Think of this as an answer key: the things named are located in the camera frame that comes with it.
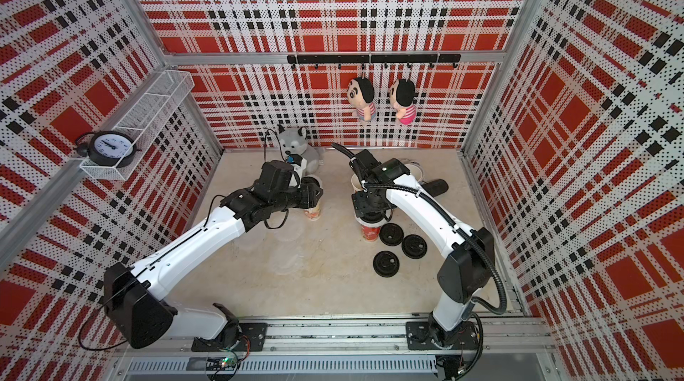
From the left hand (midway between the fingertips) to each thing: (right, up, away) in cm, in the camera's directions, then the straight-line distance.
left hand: (319, 191), depth 79 cm
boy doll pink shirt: (+28, +34, +16) cm, 47 cm away
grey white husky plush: (-13, +18, +20) cm, 30 cm away
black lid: (+24, -16, +14) cm, 32 cm away
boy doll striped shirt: (+13, +34, +12) cm, 38 cm away
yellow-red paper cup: (-4, -9, +15) cm, 17 cm away
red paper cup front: (+16, -14, +7) cm, 22 cm away
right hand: (+17, -4, +1) cm, 18 cm away
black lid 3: (+16, -5, -8) cm, 18 cm away
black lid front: (+21, -24, +7) cm, 33 cm away
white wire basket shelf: (-54, +22, +2) cm, 58 cm away
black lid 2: (+31, -20, +12) cm, 39 cm away
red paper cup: (+11, +2, +10) cm, 15 cm away
